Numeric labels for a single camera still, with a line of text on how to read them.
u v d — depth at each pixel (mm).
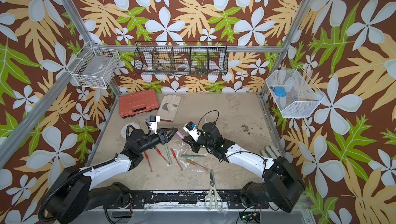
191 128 678
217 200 750
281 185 416
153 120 720
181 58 979
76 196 412
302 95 785
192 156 884
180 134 777
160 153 902
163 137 702
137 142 624
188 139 718
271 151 899
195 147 704
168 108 1108
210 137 626
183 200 751
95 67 858
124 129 985
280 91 862
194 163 862
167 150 906
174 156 887
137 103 1078
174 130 754
